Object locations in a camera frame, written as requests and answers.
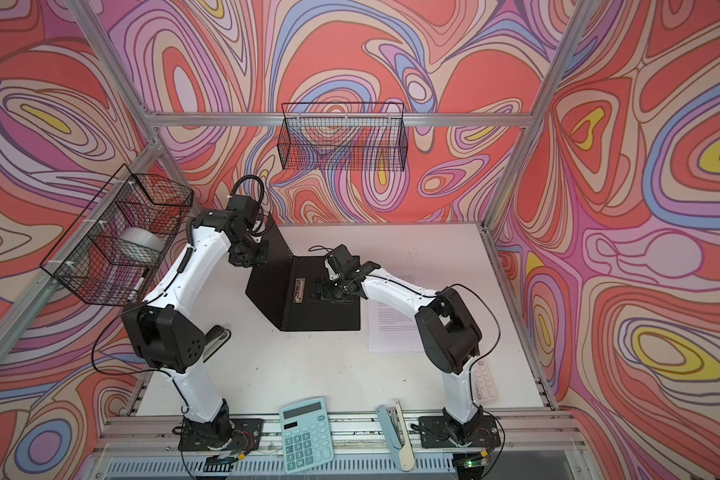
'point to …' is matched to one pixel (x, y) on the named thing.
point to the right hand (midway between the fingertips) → (323, 301)
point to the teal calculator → (306, 437)
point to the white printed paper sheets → (391, 330)
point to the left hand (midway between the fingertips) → (266, 259)
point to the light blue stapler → (396, 434)
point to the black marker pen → (137, 286)
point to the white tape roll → (142, 237)
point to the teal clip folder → (297, 293)
